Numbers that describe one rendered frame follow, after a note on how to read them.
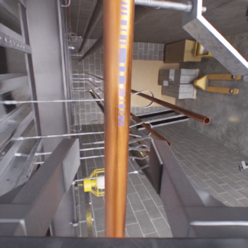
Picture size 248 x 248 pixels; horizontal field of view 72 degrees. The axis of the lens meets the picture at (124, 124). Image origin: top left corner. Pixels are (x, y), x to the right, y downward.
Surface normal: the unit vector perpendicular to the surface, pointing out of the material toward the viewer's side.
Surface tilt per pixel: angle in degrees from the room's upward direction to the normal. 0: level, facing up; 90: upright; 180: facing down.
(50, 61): 90
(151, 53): 90
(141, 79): 90
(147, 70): 90
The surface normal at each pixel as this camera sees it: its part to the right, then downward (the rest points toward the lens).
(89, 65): 0.27, 0.29
